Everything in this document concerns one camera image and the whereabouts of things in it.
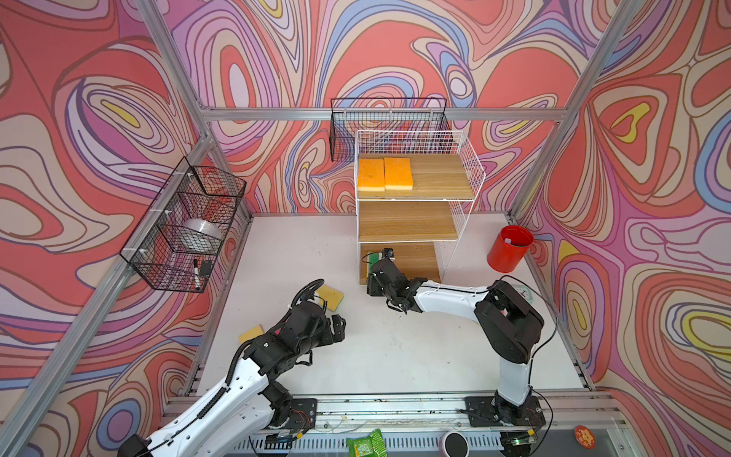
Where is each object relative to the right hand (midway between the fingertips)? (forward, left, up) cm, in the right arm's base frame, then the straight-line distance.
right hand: (374, 286), depth 94 cm
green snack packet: (-43, +3, -4) cm, 43 cm away
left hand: (-16, +11, +7) cm, 21 cm away
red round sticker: (-43, -51, -5) cm, 67 cm away
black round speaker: (-44, -17, 0) cm, 47 cm away
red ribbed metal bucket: (+8, -46, +7) cm, 47 cm away
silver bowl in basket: (-1, +43, +30) cm, 53 cm away
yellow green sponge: (-1, +14, -3) cm, 15 cm away
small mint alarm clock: (-4, -51, -2) cm, 51 cm away
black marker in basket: (-8, +46, +22) cm, 52 cm away
